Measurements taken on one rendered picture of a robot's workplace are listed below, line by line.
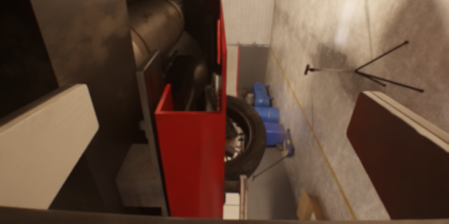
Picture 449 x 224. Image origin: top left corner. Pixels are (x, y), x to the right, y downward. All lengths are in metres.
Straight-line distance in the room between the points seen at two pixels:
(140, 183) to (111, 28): 0.14
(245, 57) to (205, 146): 9.03
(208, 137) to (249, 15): 8.71
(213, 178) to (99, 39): 0.15
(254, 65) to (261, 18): 1.81
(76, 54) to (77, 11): 0.03
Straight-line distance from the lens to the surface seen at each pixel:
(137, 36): 0.47
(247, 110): 1.97
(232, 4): 8.78
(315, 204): 4.44
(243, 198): 1.15
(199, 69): 1.04
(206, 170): 0.20
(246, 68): 9.36
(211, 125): 0.17
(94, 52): 0.20
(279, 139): 6.49
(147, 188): 0.24
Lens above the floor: 1.59
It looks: 1 degrees up
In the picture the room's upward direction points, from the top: 89 degrees counter-clockwise
